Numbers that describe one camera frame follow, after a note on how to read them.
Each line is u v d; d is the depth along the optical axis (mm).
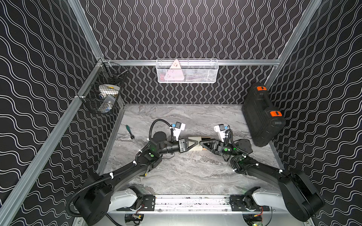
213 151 660
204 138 953
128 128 1053
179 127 668
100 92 824
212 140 676
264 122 840
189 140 692
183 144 629
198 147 698
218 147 647
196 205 759
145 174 833
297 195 419
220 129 672
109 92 816
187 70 1309
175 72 908
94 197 407
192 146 677
